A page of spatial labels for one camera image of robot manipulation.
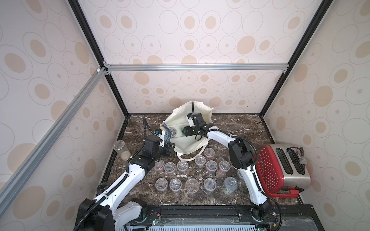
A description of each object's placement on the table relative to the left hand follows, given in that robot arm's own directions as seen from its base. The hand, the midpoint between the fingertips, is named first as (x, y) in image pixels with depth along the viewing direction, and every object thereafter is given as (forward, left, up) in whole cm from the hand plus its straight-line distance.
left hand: (176, 144), depth 81 cm
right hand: (+22, -9, -12) cm, 26 cm away
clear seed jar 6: (-8, -29, -12) cm, 32 cm away
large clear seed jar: (-19, -29, -10) cm, 37 cm away
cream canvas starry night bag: (+4, -7, -11) cm, 14 cm away
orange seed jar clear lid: (-4, -14, -12) cm, 19 cm away
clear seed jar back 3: (-7, -21, -12) cm, 25 cm away
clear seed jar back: (-9, +4, -12) cm, 16 cm away
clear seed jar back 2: (-8, -3, -12) cm, 15 cm away
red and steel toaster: (-15, -53, +1) cm, 56 cm away
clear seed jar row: (+1, -20, -12) cm, 23 cm away
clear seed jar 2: (-19, 0, -12) cm, 22 cm away
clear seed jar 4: (-18, -19, -13) cm, 29 cm away
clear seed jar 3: (-19, -9, -12) cm, 24 cm away
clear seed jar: (-18, +8, -12) cm, 23 cm away
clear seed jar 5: (-8, +10, -12) cm, 18 cm away
